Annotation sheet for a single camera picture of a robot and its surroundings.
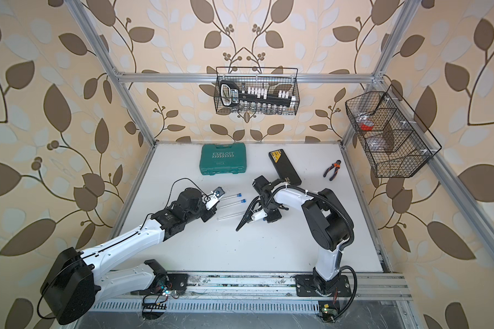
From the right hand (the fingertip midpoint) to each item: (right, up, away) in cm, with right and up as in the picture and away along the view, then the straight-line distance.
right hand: (269, 212), depth 93 cm
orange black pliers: (+37, +21, +15) cm, 46 cm away
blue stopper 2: (-12, +5, +3) cm, 13 cm away
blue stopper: (-14, +7, +6) cm, 17 cm away
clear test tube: (-15, +7, +6) cm, 18 cm away
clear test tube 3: (-19, -2, 0) cm, 19 cm away
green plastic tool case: (-24, +25, +15) cm, 38 cm away
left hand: (-24, +9, -10) cm, 28 cm away
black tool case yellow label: (+9, +20, +15) cm, 27 cm away
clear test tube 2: (-18, +3, +3) cm, 18 cm away
